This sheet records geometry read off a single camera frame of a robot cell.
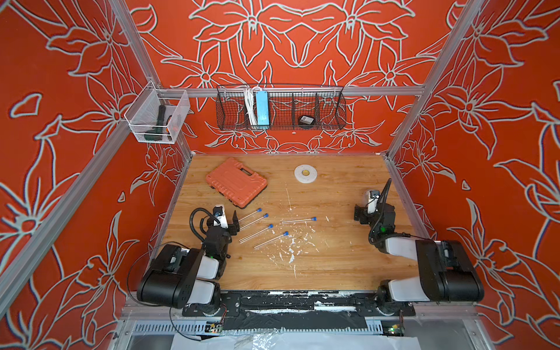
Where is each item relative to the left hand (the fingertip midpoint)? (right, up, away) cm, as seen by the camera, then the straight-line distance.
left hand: (225, 211), depth 88 cm
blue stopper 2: (+17, -3, +6) cm, 18 cm away
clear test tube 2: (+10, -6, +4) cm, 12 cm away
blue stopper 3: (+19, -7, +4) cm, 21 cm away
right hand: (+60, +3, +4) cm, 60 cm away
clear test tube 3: (+14, -9, +2) cm, 17 cm away
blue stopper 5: (+38, -4, +6) cm, 39 cm away
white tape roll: (+36, +16, +22) cm, 45 cm away
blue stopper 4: (+26, -10, +1) cm, 27 cm away
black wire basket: (+23, +47, +10) cm, 53 cm away
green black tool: (-23, +29, -10) cm, 39 cm away
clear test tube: (+8, -4, +6) cm, 11 cm away
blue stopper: (+13, -1, +9) cm, 16 cm away
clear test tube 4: (+18, -12, -1) cm, 21 cm away
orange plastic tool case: (+2, +12, +13) cm, 18 cm away
